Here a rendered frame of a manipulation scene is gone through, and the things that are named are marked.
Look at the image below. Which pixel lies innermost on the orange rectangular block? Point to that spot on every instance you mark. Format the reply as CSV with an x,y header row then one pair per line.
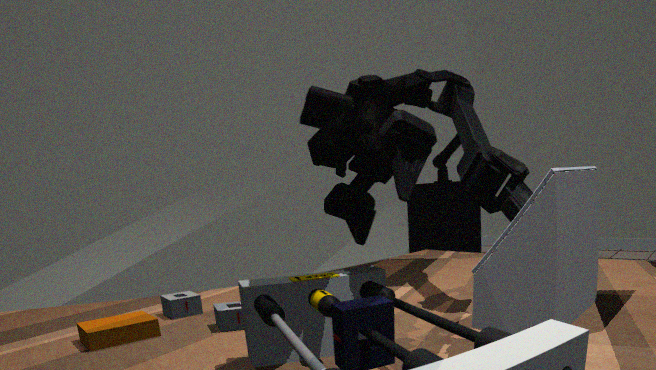
x,y
122,329

